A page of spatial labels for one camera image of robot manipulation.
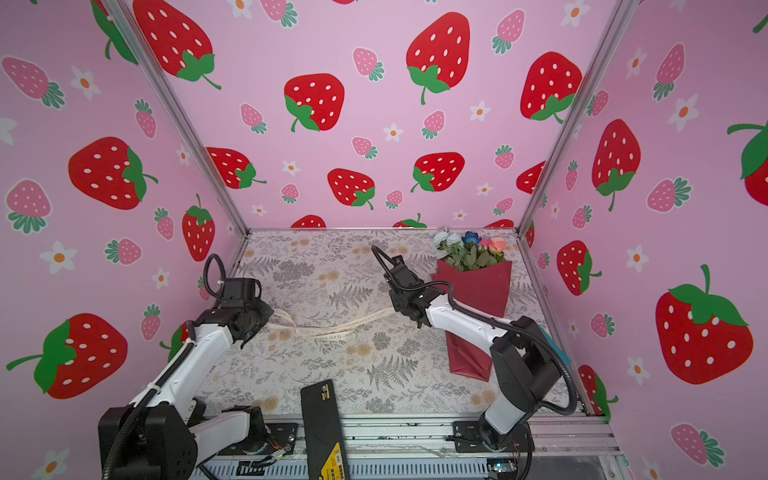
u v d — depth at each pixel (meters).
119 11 0.67
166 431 0.39
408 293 0.67
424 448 0.73
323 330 0.93
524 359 0.46
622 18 0.69
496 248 1.11
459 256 1.11
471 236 1.11
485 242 1.12
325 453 0.70
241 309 0.63
